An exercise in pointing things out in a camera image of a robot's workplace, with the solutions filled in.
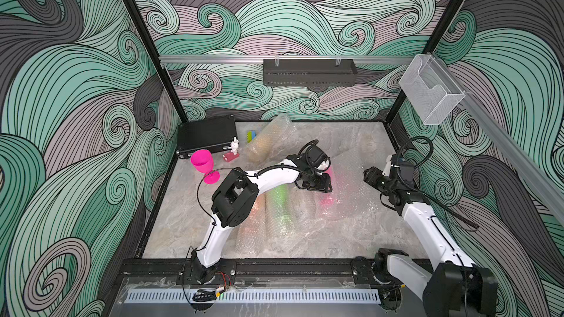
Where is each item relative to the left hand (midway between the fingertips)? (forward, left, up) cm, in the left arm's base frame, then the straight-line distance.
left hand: (329, 187), depth 85 cm
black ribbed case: (+37, +57, -11) cm, 69 cm away
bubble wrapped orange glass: (-19, +30, -1) cm, 35 cm away
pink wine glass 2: (-5, +2, -1) cm, 5 cm away
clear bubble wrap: (-5, -9, -2) cm, 11 cm away
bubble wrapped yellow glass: (+29, +22, -5) cm, 36 cm away
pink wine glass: (+7, +50, +6) cm, 51 cm away
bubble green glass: (-10, +19, -1) cm, 21 cm away
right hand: (+4, -15, +4) cm, 16 cm away
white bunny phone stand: (+22, +42, -7) cm, 48 cm away
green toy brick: (+33, +35, -7) cm, 49 cm away
